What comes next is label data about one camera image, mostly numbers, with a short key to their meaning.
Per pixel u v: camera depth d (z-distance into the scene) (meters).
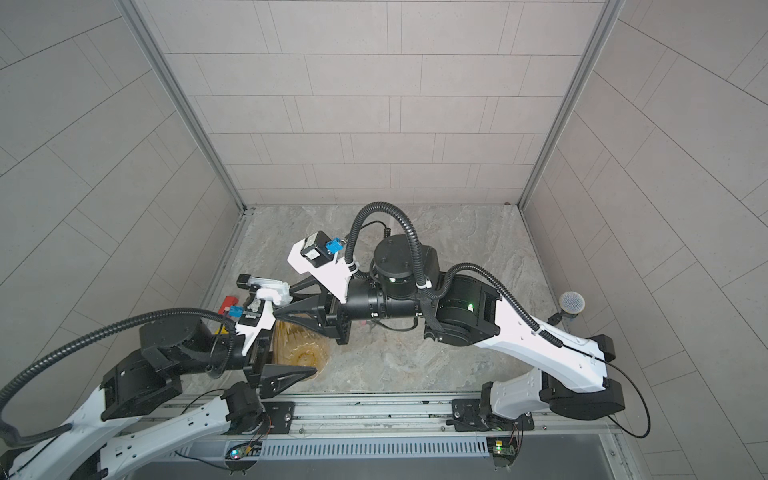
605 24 0.72
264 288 0.38
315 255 0.33
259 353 0.44
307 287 0.41
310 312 0.36
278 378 0.42
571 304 0.64
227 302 0.89
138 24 0.72
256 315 0.40
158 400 0.41
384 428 0.71
